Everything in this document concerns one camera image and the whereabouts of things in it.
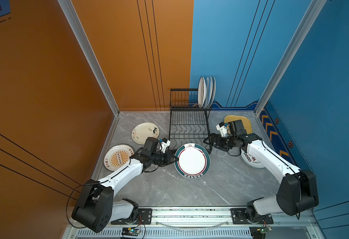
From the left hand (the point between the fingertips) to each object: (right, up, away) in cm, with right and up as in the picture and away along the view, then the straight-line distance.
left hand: (179, 158), depth 81 cm
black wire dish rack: (+7, +20, +28) cm, 35 cm away
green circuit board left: (-23, -33, -11) cm, 41 cm away
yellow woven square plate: (+51, +21, +31) cm, 63 cm away
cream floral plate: (-28, +14, +28) cm, 41 cm away
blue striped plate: (+18, +39, +9) cm, 44 cm away
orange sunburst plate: (-40, -2, +13) cm, 42 cm away
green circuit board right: (+38, -33, -11) cm, 52 cm away
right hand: (+17, +8, +2) cm, 19 cm away
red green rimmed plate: (+8, -1, 0) cm, 8 cm away
